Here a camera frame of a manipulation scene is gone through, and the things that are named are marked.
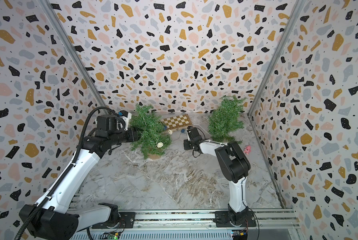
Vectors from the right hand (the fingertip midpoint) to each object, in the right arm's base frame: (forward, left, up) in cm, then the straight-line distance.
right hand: (187, 142), depth 101 cm
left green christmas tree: (-12, +16, +21) cm, 29 cm away
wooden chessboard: (+18, +8, 0) cm, 20 cm away
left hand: (-11, +22, +26) cm, 36 cm away
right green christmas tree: (-2, -21, +23) cm, 31 cm away
